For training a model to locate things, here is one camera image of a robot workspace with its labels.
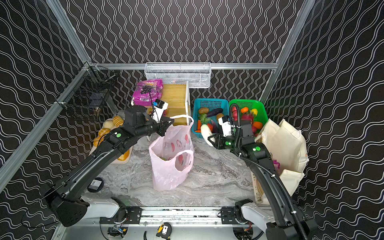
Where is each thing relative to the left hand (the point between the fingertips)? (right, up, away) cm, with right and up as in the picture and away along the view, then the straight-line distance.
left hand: (176, 119), depth 67 cm
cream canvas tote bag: (+56, -14, +9) cm, 59 cm away
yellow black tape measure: (-6, -51, +2) cm, 52 cm away
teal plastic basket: (+12, +2, +45) cm, 47 cm away
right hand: (+16, -9, +4) cm, 19 cm away
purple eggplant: (+24, +8, +46) cm, 53 cm away
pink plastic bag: (-5, -21, +28) cm, 35 cm away
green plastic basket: (+58, +4, +42) cm, 72 cm away
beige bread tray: (-53, -2, +41) cm, 67 cm away
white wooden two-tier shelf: (-1, +13, +15) cm, 20 cm away
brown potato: (+16, +10, +50) cm, 53 cm away
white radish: (+14, -7, +6) cm, 17 cm away
